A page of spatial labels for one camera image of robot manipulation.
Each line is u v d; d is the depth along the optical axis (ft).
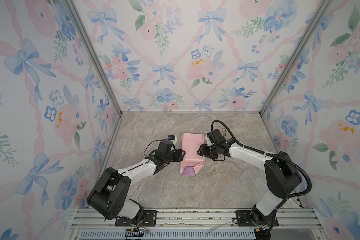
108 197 1.43
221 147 2.21
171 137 2.62
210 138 2.46
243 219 2.41
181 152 2.66
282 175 1.52
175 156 2.56
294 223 2.42
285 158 1.60
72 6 2.26
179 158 2.57
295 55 2.82
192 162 2.88
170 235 2.31
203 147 2.67
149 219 2.41
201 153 2.64
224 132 3.39
